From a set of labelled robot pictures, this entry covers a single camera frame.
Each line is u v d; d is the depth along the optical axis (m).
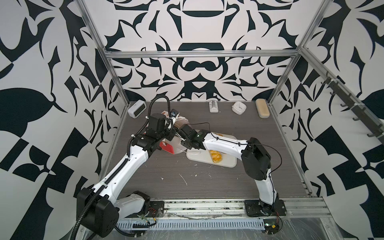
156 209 0.74
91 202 0.37
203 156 0.92
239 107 1.14
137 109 1.10
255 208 0.74
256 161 0.51
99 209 0.38
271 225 0.71
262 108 1.13
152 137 0.58
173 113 0.67
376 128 0.50
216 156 0.87
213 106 1.15
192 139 0.68
